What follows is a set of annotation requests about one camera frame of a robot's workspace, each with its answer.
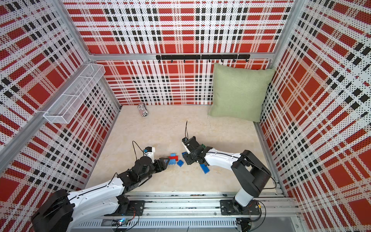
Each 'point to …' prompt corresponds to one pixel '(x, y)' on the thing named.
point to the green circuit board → (121, 222)
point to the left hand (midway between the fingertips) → (168, 160)
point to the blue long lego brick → (205, 168)
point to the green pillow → (239, 93)
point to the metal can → (142, 109)
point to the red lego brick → (173, 157)
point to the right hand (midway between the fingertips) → (191, 155)
